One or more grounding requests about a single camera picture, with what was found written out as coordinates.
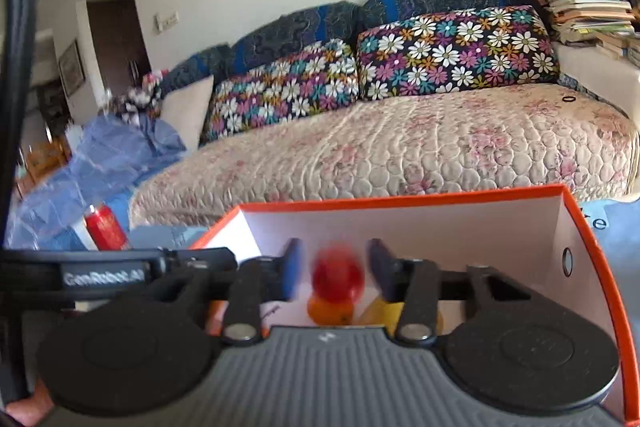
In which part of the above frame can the red cherry tomato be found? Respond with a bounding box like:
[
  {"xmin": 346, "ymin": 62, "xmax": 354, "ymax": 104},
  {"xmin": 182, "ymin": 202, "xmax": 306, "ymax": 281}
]
[{"xmin": 311, "ymin": 244, "xmax": 364, "ymax": 305}]

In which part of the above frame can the large yellow pear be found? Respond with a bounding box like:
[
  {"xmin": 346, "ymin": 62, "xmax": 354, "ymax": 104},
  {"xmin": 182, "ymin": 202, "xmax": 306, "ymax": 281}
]
[{"xmin": 355, "ymin": 297, "xmax": 445, "ymax": 334}]

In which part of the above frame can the large orange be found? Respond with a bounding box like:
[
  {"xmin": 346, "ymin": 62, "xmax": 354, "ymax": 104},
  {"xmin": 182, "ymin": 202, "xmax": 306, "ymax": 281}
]
[{"xmin": 306, "ymin": 294, "xmax": 356, "ymax": 327}]

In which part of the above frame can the dark wooden door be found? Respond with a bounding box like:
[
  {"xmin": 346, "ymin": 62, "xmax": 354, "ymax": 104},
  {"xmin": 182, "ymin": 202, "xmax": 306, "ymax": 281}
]
[{"xmin": 85, "ymin": 0, "xmax": 151, "ymax": 82}]

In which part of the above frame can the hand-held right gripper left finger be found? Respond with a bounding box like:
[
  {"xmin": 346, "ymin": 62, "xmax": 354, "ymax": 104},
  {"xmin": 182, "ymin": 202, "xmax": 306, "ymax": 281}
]
[{"xmin": 172, "ymin": 238, "xmax": 304, "ymax": 348}]

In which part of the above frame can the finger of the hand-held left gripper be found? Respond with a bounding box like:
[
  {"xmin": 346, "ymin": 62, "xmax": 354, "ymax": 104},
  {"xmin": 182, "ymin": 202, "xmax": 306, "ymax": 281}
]
[{"xmin": 160, "ymin": 248, "xmax": 238, "ymax": 278}]

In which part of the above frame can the blue plastic sheet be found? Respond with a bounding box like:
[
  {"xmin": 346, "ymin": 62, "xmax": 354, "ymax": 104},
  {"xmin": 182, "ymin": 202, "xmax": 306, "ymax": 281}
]
[{"xmin": 5, "ymin": 112, "xmax": 188, "ymax": 253}]

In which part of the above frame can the red can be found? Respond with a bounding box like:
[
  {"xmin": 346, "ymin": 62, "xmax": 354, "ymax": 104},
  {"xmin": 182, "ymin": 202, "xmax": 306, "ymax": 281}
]
[{"xmin": 82, "ymin": 204, "xmax": 132, "ymax": 252}]

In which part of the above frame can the small framed wall picture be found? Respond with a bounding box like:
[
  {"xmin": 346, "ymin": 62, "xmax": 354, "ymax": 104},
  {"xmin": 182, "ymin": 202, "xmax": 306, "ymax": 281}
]
[{"xmin": 57, "ymin": 39, "xmax": 86, "ymax": 98}]

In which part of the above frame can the floral daisy cushion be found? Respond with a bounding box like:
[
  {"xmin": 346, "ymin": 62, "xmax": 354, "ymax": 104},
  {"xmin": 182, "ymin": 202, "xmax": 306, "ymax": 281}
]
[
  {"xmin": 356, "ymin": 5, "xmax": 561, "ymax": 102},
  {"xmin": 200, "ymin": 39, "xmax": 361, "ymax": 145}
]

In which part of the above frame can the orange cardboard box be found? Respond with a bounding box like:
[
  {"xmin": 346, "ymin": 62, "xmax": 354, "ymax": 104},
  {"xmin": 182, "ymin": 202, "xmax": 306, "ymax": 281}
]
[{"xmin": 187, "ymin": 184, "xmax": 640, "ymax": 425}]

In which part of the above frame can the black braided cable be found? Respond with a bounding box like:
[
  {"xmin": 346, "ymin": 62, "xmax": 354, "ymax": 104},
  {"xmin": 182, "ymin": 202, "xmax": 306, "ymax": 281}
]
[{"xmin": 0, "ymin": 0, "xmax": 38, "ymax": 403}]

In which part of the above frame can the pink quilted bed cover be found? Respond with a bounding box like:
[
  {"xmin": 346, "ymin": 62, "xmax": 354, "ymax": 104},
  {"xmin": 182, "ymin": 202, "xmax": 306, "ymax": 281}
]
[{"xmin": 129, "ymin": 82, "xmax": 640, "ymax": 228}]

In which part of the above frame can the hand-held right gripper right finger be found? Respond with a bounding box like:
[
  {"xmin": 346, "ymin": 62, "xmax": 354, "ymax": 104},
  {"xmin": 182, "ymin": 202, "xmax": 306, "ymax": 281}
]
[{"xmin": 367, "ymin": 238, "xmax": 533, "ymax": 348}]

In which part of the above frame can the white pillow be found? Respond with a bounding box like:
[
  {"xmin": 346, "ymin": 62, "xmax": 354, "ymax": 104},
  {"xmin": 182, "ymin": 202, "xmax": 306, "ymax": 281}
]
[{"xmin": 160, "ymin": 75, "xmax": 216, "ymax": 152}]

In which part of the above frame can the white cloth covered table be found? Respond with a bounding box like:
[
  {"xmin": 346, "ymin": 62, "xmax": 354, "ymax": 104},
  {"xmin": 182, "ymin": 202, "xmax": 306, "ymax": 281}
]
[{"xmin": 552, "ymin": 42, "xmax": 640, "ymax": 118}]

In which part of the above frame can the stack of books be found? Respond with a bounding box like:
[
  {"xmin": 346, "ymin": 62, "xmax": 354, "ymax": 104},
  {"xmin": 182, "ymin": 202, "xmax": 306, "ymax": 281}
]
[{"xmin": 547, "ymin": 0, "xmax": 640, "ymax": 68}]

